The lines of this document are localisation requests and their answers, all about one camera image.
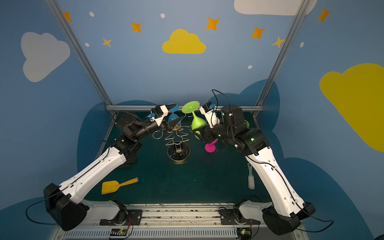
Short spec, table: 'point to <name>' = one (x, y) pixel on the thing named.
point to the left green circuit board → (119, 232)
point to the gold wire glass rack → (178, 149)
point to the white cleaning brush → (251, 180)
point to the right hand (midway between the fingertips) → (201, 125)
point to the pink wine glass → (210, 148)
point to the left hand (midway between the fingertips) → (176, 106)
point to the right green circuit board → (244, 232)
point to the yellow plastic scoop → (112, 186)
